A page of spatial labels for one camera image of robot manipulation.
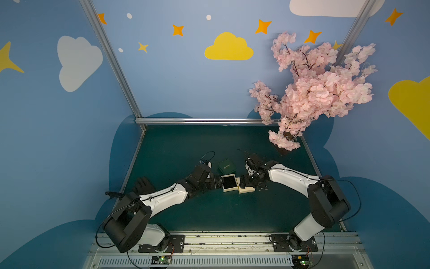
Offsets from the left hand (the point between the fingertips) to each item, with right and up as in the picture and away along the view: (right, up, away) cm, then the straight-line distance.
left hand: (222, 181), depth 85 cm
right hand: (+15, -2, +5) cm, 16 cm away
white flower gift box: (+11, -6, +3) cm, 13 cm away
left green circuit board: (-27, -30, -15) cm, 43 cm away
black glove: (-44, -4, +5) cm, 44 cm away
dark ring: (+24, -5, +6) cm, 26 cm away
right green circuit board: (+33, -31, -15) cm, 48 cm away
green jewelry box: (+3, +5, +12) cm, 14 cm away
